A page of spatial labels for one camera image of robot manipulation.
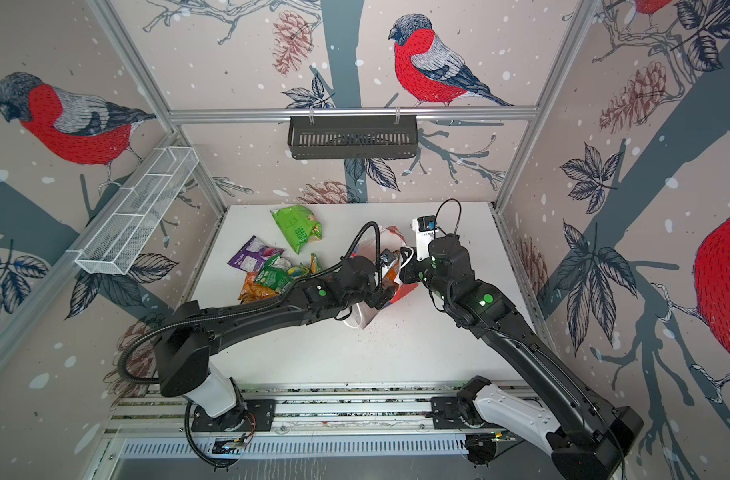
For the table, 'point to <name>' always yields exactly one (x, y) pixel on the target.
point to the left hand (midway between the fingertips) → (385, 277)
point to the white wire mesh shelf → (140, 210)
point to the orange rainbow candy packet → (391, 274)
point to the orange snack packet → (254, 292)
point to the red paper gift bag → (372, 244)
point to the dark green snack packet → (278, 273)
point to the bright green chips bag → (299, 225)
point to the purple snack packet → (252, 255)
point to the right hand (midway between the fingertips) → (397, 251)
